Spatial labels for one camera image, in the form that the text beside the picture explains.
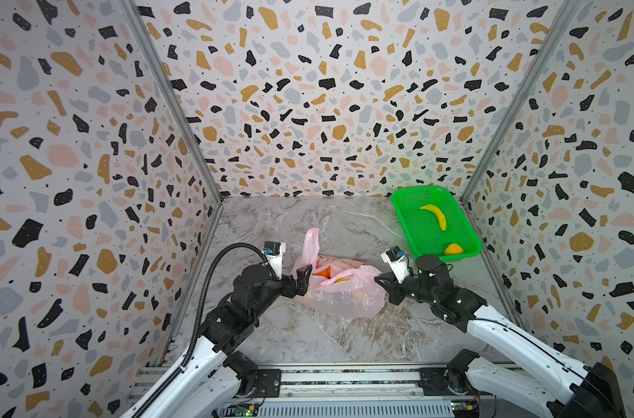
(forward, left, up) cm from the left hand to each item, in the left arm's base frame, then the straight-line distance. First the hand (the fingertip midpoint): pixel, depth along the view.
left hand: (300, 264), depth 72 cm
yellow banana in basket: (+37, -56, -22) cm, 71 cm away
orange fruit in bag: (+1, -7, -6) cm, 10 cm away
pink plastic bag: (-4, -11, -5) cm, 13 cm away
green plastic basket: (+34, -54, -25) cm, 68 cm away
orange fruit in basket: (+18, -56, -20) cm, 62 cm away
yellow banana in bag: (-2, -11, -6) cm, 13 cm away
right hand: (-1, -22, -7) cm, 23 cm away
